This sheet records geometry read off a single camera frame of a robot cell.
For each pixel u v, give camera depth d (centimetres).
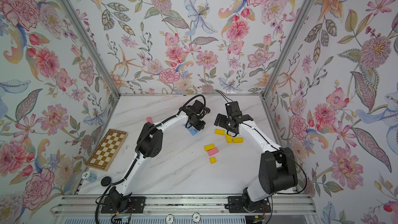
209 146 95
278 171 44
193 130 100
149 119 108
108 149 90
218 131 100
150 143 63
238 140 95
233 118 66
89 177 77
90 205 75
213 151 92
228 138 98
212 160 88
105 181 81
